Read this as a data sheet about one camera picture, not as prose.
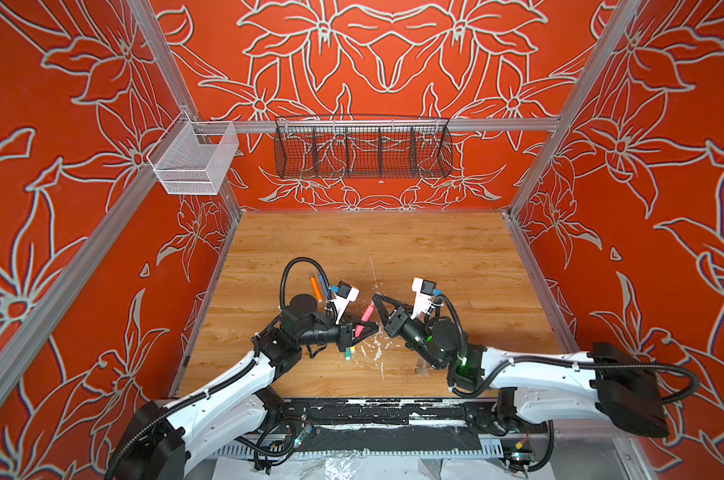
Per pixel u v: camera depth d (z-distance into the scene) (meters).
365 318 0.68
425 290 0.63
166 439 0.40
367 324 0.68
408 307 0.63
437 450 0.70
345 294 0.65
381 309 0.66
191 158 0.93
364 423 0.73
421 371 0.80
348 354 0.83
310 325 0.60
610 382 0.47
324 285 0.66
